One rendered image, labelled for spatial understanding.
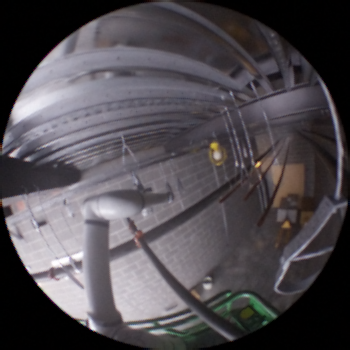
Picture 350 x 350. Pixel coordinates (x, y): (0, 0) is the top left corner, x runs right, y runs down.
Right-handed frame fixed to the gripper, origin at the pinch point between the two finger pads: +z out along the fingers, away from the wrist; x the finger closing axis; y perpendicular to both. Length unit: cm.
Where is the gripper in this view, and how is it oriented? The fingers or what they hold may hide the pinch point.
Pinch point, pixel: (133, 173)
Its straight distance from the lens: 90.0
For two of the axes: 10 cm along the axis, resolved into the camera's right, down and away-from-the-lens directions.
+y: -8.0, 3.3, -5.0
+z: -3.0, -9.4, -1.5
